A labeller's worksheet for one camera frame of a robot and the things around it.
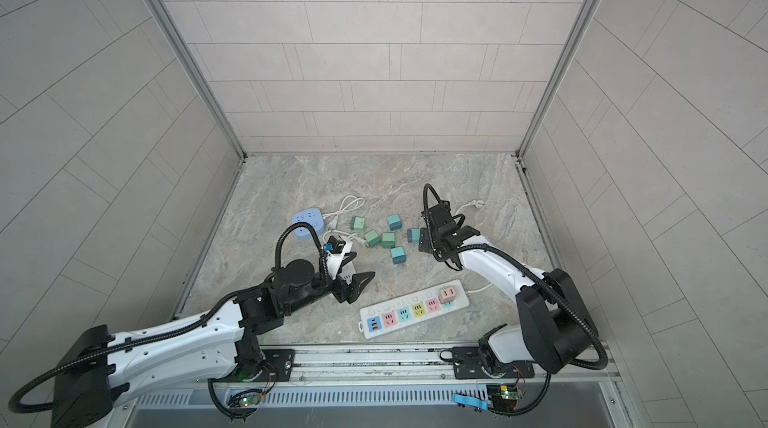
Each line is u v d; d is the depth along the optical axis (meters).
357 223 0.96
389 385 0.69
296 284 0.53
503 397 0.68
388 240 0.91
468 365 0.71
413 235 0.93
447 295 0.76
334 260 0.61
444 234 0.65
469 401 0.65
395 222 0.96
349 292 0.63
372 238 0.91
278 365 0.71
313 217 0.96
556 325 0.41
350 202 0.99
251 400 0.64
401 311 0.77
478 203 1.00
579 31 0.83
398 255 0.89
